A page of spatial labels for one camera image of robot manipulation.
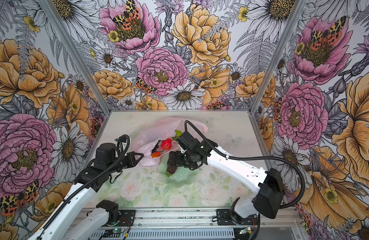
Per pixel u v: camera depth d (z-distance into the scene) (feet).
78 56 2.94
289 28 2.57
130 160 2.14
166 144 3.17
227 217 2.44
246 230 2.34
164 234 3.67
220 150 1.63
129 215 2.46
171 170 2.80
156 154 2.99
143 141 2.90
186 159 2.06
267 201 1.29
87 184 1.58
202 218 2.49
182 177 2.88
